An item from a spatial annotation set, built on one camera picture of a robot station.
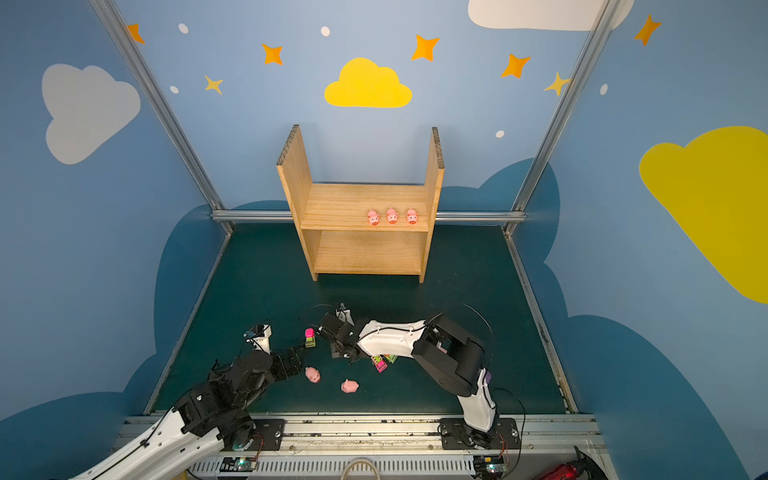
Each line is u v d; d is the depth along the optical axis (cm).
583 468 69
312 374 82
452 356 48
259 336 71
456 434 75
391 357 86
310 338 89
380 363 84
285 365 69
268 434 75
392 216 84
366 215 86
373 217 84
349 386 80
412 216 84
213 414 54
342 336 69
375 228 84
